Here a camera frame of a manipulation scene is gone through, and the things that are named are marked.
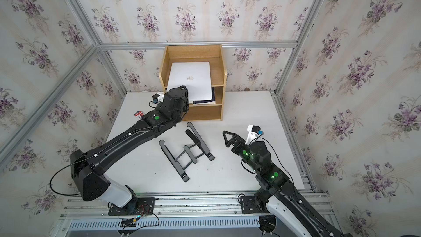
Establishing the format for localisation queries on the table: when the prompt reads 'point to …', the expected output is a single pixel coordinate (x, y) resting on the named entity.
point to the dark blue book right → (204, 102)
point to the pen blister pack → (139, 114)
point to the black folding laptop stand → (188, 156)
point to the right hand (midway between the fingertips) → (229, 136)
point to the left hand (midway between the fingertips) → (192, 88)
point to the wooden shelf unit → (213, 54)
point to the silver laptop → (195, 75)
